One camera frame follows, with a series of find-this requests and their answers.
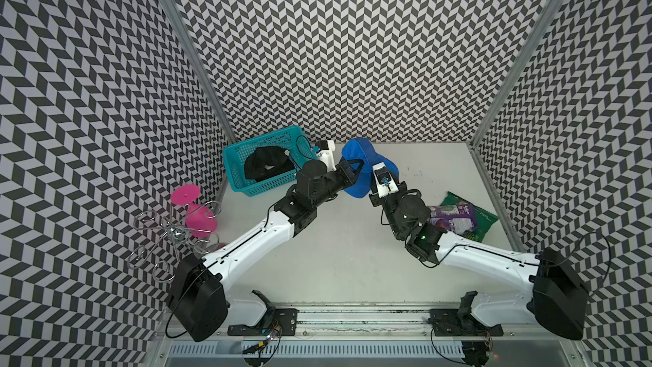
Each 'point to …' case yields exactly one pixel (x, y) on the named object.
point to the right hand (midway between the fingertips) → (379, 170)
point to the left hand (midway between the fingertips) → (363, 164)
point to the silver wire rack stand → (177, 235)
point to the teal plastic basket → (291, 138)
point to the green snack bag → (485, 220)
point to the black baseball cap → (266, 161)
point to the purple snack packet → (458, 217)
